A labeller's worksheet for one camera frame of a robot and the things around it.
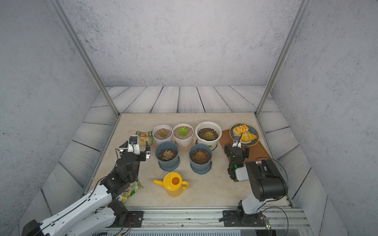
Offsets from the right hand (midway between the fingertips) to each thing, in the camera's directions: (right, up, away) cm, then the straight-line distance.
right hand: (239, 142), depth 92 cm
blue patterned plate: (+14, +8, +16) cm, 22 cm away
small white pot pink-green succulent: (-48, +6, +2) cm, 49 cm away
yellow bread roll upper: (+3, +7, +12) cm, 14 cm away
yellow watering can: (-39, -18, -18) cm, 46 cm away
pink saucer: (-31, -5, +10) cm, 33 cm away
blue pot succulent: (-44, -6, -4) cm, 44 cm away
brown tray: (+12, -6, +2) cm, 13 cm away
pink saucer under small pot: (-54, -2, +6) cm, 54 cm away
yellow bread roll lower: (+7, +3, +7) cm, 10 cm away
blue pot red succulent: (-24, -7, -7) cm, 26 cm away
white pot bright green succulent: (-35, +5, +2) cm, 36 cm away
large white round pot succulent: (-19, +6, +2) cm, 20 cm away
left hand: (-56, +2, -16) cm, 58 cm away
